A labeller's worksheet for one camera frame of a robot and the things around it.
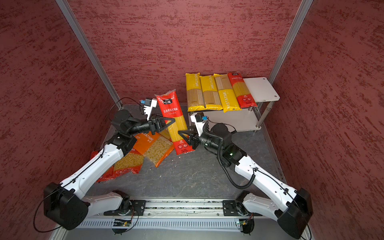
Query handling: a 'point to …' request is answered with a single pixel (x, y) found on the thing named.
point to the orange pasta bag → (154, 148)
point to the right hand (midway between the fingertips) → (179, 134)
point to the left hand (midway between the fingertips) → (174, 122)
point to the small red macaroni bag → (131, 162)
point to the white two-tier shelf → (263, 95)
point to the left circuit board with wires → (118, 222)
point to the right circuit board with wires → (248, 226)
